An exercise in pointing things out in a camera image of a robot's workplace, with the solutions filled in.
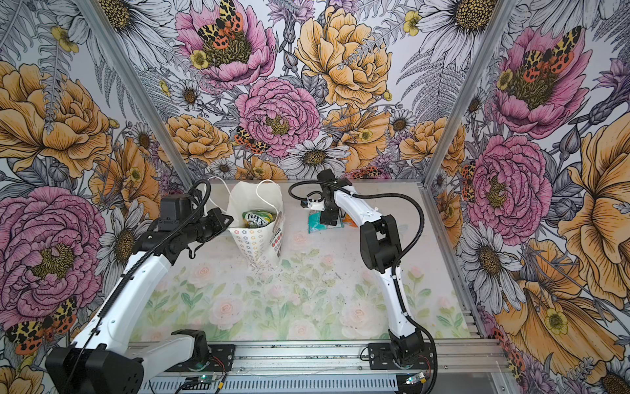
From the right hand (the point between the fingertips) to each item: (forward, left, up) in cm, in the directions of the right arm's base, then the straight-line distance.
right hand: (332, 214), depth 102 cm
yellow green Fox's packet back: (-10, +27, +12) cm, 31 cm away
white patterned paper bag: (-21, +24, +11) cm, 34 cm away
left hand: (-17, +32, +17) cm, 40 cm away
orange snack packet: (-1, -7, -3) cm, 8 cm away
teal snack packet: (-2, +7, -2) cm, 8 cm away
